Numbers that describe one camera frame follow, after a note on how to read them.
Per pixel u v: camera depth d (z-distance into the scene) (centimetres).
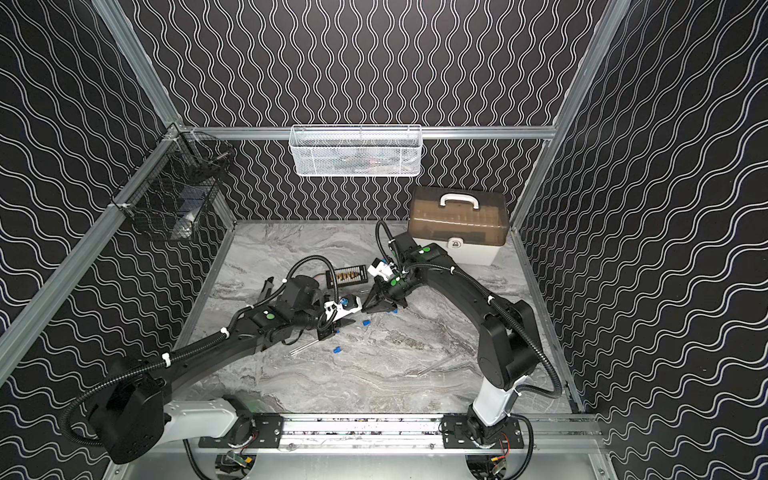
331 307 68
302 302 64
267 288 100
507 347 46
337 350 88
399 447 74
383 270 78
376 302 71
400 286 70
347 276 103
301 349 88
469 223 92
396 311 86
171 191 92
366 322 93
